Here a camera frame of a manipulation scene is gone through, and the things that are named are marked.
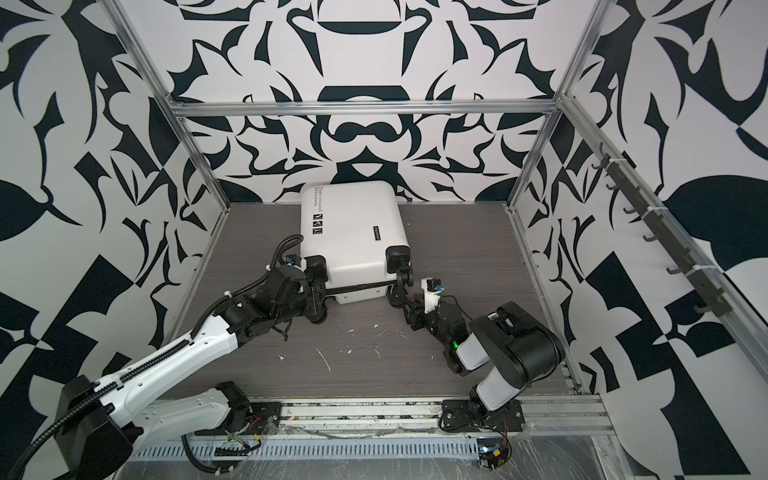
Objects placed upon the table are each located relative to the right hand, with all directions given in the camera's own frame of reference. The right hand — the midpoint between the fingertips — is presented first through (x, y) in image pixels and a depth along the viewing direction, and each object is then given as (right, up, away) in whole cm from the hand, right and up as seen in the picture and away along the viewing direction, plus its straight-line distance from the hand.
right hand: (410, 296), depth 88 cm
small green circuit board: (+18, -33, -17) cm, 41 cm away
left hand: (-24, +4, -10) cm, 26 cm away
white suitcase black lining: (-15, +20, -2) cm, 25 cm away
